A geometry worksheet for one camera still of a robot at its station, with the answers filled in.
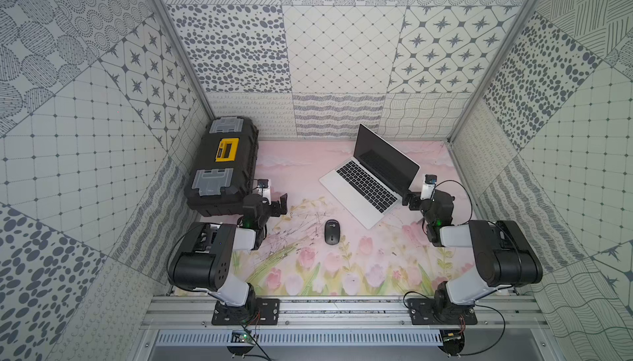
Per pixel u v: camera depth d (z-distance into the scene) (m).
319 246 0.89
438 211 0.73
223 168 0.88
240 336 0.71
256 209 0.73
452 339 0.73
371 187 1.04
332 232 0.89
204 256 0.46
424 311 0.74
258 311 0.73
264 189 0.82
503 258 0.46
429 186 0.82
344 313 0.75
